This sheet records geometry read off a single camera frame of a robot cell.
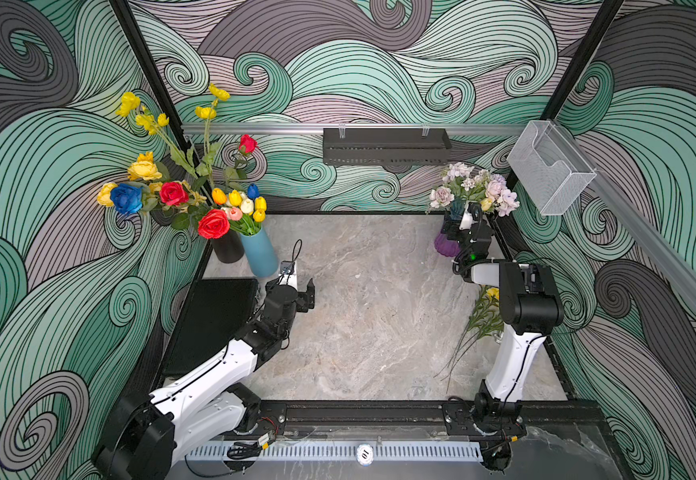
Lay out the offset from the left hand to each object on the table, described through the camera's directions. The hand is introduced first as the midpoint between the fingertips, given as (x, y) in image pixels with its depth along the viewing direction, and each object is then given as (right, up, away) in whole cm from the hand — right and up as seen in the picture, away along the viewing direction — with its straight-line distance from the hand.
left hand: (296, 276), depth 82 cm
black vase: (-26, +7, +18) cm, 33 cm away
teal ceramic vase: (-13, +6, +10) cm, 18 cm away
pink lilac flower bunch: (+55, +26, +6) cm, 62 cm away
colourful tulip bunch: (-12, +18, -5) cm, 22 cm away
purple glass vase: (+47, +10, +12) cm, 49 cm away
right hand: (+52, +19, +16) cm, 57 cm away
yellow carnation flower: (+56, -14, +6) cm, 58 cm away
